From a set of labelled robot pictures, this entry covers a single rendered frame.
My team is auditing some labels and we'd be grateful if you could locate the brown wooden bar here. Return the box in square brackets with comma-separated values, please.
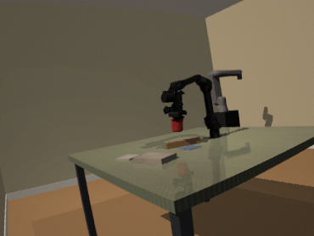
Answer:
[166, 137, 200, 149]

